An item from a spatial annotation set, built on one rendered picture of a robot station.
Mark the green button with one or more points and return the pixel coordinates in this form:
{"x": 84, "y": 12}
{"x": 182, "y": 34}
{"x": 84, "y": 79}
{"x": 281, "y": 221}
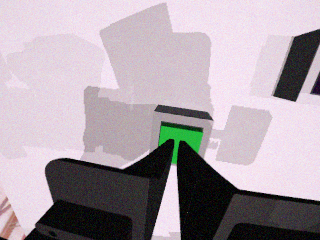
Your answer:
{"x": 192, "y": 126}

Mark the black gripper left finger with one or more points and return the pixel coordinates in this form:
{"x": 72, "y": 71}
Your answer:
{"x": 135, "y": 191}

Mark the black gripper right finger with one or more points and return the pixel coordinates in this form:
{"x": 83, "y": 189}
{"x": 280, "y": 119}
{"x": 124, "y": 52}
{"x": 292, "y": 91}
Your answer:
{"x": 210, "y": 206}

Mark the purple button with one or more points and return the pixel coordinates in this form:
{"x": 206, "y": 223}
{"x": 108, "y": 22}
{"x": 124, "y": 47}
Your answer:
{"x": 300, "y": 78}

